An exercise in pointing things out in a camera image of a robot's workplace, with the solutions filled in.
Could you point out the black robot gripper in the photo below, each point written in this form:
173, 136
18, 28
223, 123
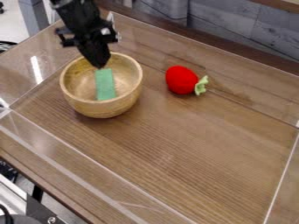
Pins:
102, 32

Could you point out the light wooden bowl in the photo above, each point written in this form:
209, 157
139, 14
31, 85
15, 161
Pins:
78, 85

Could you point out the green stick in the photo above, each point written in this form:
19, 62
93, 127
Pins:
105, 84

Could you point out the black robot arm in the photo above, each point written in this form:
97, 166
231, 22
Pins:
79, 14

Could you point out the grey pillar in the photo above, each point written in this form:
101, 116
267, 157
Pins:
34, 15

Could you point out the red felt strawberry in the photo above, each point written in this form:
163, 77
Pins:
185, 82

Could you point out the black metal table leg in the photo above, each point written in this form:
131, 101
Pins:
38, 193

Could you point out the clear acrylic enclosure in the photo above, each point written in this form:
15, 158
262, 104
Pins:
185, 159

